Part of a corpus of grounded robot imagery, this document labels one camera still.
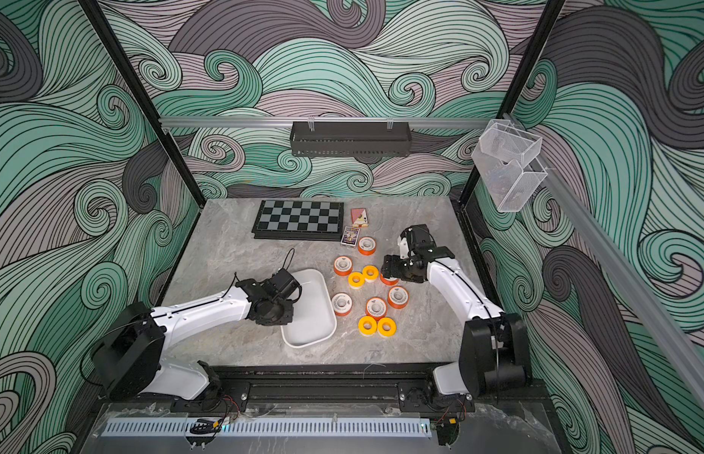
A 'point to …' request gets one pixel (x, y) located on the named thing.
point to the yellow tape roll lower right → (386, 327)
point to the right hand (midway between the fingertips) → (397, 272)
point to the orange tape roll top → (367, 246)
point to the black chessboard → (299, 220)
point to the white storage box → (314, 314)
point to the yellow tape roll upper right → (370, 272)
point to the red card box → (360, 218)
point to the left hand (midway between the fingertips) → (288, 314)
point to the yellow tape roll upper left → (356, 280)
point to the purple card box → (350, 235)
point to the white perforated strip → (114, 427)
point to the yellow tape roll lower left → (367, 325)
